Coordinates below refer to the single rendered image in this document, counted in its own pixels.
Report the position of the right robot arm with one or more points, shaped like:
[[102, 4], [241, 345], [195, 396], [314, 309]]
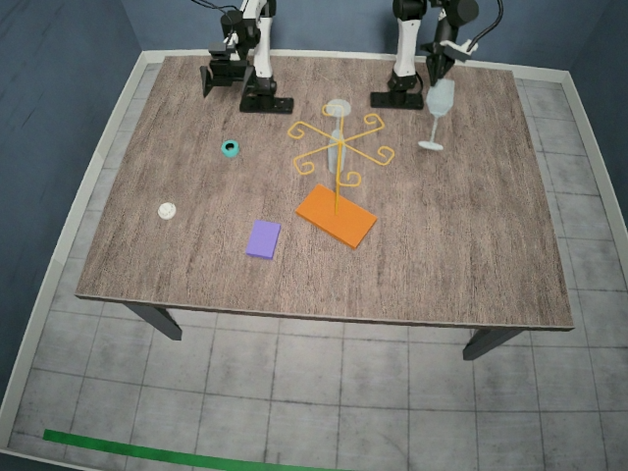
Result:
[[249, 30]]

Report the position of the purple flat block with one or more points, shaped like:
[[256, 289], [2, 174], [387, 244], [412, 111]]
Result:
[[263, 239]]

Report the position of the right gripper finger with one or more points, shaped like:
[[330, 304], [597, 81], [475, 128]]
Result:
[[250, 80], [205, 79]]

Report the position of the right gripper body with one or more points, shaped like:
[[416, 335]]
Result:
[[226, 71]]

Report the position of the teal short hollow cylinder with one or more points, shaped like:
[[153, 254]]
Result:
[[228, 144]]

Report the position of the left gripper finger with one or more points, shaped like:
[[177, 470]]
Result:
[[446, 66], [439, 61]]

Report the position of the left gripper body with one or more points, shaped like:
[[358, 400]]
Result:
[[443, 34]]

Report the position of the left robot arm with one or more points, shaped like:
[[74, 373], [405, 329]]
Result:
[[408, 14]]

